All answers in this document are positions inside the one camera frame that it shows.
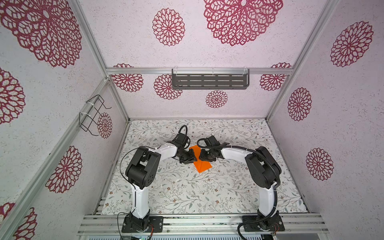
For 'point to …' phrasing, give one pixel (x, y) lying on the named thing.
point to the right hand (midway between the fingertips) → (199, 156)
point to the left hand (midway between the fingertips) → (195, 162)
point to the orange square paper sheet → (202, 166)
